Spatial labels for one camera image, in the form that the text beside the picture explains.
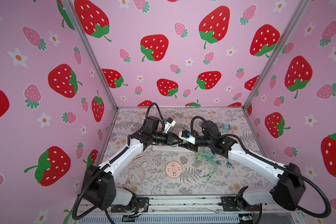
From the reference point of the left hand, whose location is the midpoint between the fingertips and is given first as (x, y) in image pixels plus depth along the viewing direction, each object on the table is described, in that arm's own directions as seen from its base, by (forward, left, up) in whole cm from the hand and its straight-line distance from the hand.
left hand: (181, 141), depth 73 cm
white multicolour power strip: (+7, +6, -20) cm, 22 cm away
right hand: (+2, +1, 0) cm, 2 cm away
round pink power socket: (-7, +4, -20) cm, 22 cm away
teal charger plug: (+26, -37, -20) cm, 49 cm away
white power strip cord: (+1, +27, -22) cm, 35 cm away
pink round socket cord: (-15, +31, -21) cm, 40 cm away
